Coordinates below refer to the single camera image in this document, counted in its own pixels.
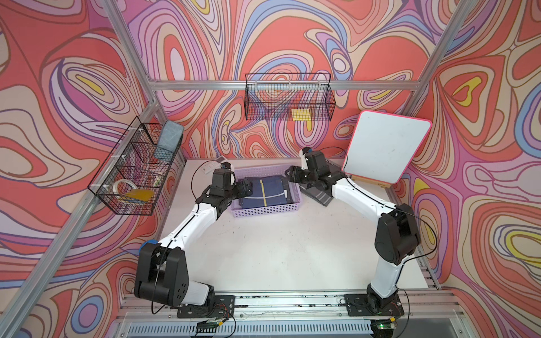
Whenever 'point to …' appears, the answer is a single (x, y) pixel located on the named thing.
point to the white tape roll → (120, 181)
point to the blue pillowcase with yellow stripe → (267, 191)
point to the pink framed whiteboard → (383, 146)
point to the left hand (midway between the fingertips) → (245, 184)
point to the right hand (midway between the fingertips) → (292, 177)
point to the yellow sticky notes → (301, 114)
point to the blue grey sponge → (170, 136)
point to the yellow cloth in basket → (146, 195)
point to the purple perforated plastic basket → (237, 210)
